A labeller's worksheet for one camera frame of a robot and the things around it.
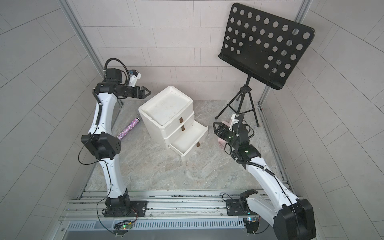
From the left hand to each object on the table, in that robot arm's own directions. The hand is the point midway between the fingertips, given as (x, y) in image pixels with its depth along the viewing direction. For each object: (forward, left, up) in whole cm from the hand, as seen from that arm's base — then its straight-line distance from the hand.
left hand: (147, 89), depth 85 cm
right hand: (-21, -39, -7) cm, 45 cm away
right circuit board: (-61, -55, -28) cm, 87 cm away
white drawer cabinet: (-16, -15, -5) cm, 22 cm away
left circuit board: (-63, +4, -27) cm, 69 cm away
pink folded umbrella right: (-25, -44, +1) cm, 50 cm away
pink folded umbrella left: (-20, -45, -27) cm, 56 cm away
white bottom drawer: (-21, -23, -25) cm, 40 cm away
